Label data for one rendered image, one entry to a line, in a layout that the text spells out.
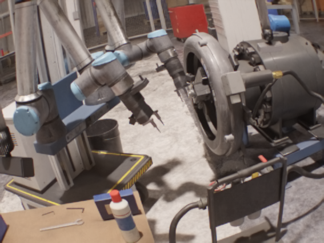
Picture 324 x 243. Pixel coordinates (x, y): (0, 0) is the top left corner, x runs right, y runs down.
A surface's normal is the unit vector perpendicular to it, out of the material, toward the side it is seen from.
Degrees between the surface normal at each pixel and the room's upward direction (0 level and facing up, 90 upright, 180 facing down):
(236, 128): 102
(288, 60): 50
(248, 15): 90
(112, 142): 93
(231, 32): 90
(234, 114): 89
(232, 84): 68
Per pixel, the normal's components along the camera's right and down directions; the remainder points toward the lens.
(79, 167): 0.88, 0.01
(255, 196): 0.20, 0.34
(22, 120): -0.03, 0.47
